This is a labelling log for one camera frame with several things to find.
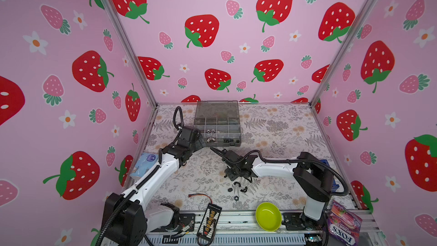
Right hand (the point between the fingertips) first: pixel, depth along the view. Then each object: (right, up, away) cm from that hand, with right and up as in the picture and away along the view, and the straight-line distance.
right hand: (228, 170), depth 89 cm
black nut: (+4, -11, -7) cm, 14 cm away
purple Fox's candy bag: (+50, -19, -17) cm, 56 cm away
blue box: (+50, -4, -11) cm, 51 cm away
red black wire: (-18, -10, -7) cm, 22 cm away
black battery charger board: (-9, -18, -16) cm, 25 cm away
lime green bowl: (+18, -17, -13) cm, 28 cm away
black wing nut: (+8, -8, -6) cm, 13 cm away
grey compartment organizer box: (-6, +26, +19) cm, 33 cm away
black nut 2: (+1, -8, -5) cm, 10 cm away
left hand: (-16, +16, -4) cm, 24 cm away
